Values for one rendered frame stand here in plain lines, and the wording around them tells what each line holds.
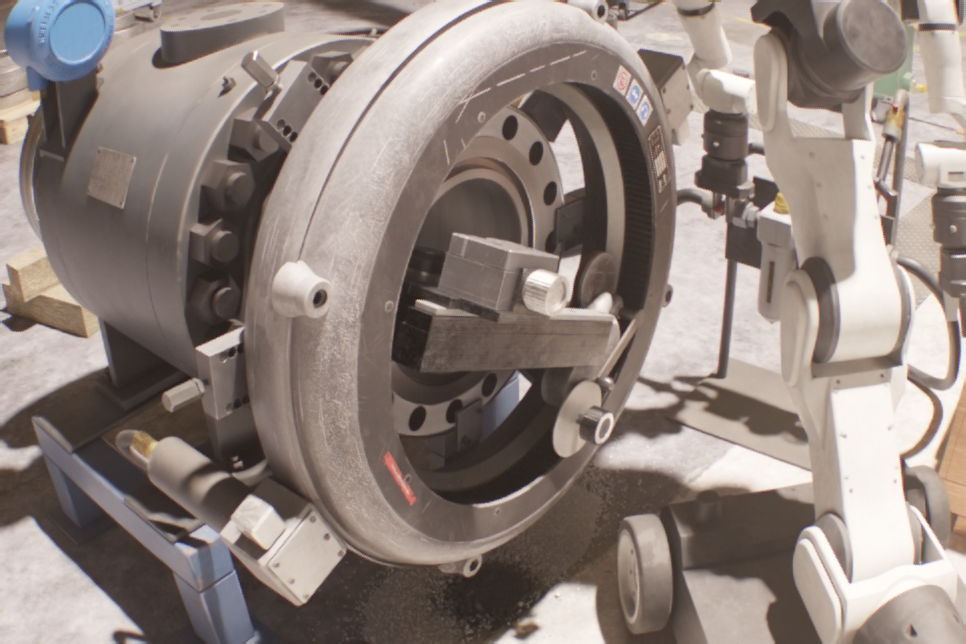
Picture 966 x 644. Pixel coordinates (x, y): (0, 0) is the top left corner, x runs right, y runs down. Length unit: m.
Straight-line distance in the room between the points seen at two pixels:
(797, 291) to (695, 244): 1.60
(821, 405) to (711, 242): 1.62
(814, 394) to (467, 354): 0.48
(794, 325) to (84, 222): 1.05
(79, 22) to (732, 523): 1.28
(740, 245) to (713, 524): 0.75
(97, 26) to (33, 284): 1.31
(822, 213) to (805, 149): 0.09
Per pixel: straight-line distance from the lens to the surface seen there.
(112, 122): 1.49
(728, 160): 1.79
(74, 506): 1.87
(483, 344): 1.10
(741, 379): 2.21
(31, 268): 2.69
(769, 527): 1.51
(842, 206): 1.32
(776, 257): 1.92
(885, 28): 1.23
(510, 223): 1.37
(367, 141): 0.95
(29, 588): 1.83
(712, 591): 1.42
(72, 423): 1.75
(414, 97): 0.97
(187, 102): 1.35
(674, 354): 2.30
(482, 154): 1.26
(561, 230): 1.43
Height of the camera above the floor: 1.16
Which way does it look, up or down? 28 degrees down
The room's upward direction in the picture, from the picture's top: 1 degrees counter-clockwise
